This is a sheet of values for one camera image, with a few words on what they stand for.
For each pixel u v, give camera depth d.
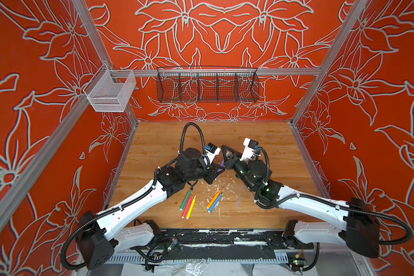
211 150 0.61
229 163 0.61
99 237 0.38
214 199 0.84
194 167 0.56
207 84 0.97
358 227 0.39
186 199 0.84
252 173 0.52
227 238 0.74
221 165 0.67
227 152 0.67
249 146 0.61
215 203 0.83
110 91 0.93
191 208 0.81
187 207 0.82
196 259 0.70
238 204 0.83
